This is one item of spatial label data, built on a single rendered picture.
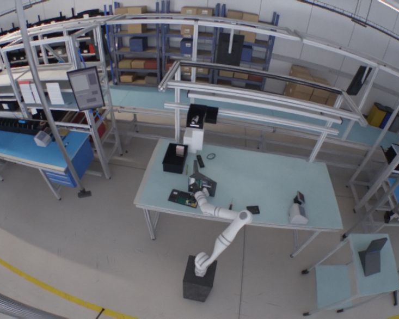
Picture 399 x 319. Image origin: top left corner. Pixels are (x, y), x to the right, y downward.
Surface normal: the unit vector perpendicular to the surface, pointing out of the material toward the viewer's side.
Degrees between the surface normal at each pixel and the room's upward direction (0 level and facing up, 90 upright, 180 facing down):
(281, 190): 0
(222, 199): 0
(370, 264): 24
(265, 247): 0
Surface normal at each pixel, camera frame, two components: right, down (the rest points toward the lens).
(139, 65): -0.14, 0.70
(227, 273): 0.06, -0.70
